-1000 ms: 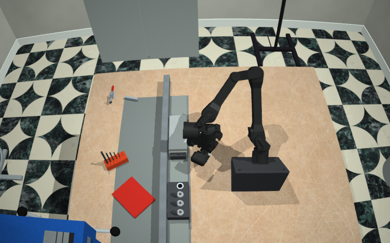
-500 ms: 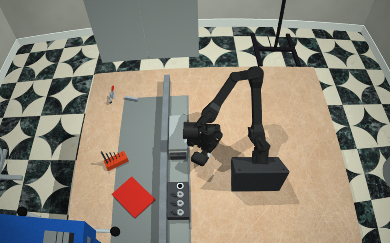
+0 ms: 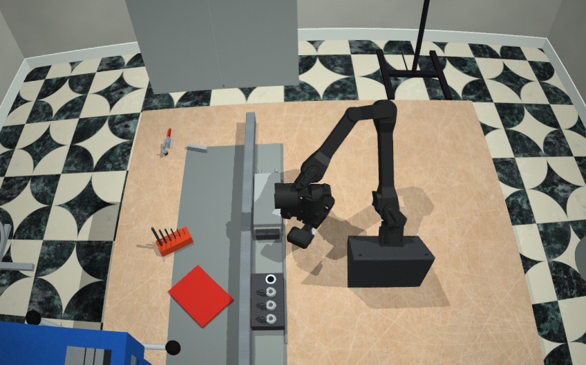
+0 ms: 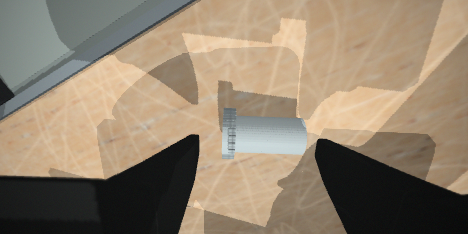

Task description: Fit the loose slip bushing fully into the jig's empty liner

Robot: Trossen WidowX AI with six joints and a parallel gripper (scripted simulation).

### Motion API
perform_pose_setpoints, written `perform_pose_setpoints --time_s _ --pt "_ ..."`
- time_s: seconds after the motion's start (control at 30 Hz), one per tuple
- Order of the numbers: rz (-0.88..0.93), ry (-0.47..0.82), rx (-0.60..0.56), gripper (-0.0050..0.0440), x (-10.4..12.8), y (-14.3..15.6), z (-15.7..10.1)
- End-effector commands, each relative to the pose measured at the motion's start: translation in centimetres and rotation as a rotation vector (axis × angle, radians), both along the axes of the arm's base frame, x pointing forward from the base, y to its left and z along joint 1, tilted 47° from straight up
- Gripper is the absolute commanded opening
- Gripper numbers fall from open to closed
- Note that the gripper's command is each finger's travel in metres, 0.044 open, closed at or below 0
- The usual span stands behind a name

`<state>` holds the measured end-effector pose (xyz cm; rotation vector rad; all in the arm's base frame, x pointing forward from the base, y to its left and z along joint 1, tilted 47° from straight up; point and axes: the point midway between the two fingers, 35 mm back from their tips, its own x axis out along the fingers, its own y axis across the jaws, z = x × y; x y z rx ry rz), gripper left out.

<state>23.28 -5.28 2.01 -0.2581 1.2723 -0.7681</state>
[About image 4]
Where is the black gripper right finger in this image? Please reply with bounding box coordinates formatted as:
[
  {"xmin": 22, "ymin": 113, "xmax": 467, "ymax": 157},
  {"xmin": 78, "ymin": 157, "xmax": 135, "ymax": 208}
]
[{"xmin": 315, "ymin": 139, "xmax": 468, "ymax": 234}]

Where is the grey flanged bushing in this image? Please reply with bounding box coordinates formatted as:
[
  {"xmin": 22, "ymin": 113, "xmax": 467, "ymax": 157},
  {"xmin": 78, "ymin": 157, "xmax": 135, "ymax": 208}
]
[{"xmin": 222, "ymin": 108, "xmax": 307, "ymax": 159}]

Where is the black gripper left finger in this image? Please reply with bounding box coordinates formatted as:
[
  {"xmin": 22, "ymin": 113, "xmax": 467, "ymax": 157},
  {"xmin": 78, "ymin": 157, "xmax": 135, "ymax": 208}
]
[{"xmin": 0, "ymin": 134, "xmax": 199, "ymax": 234}]

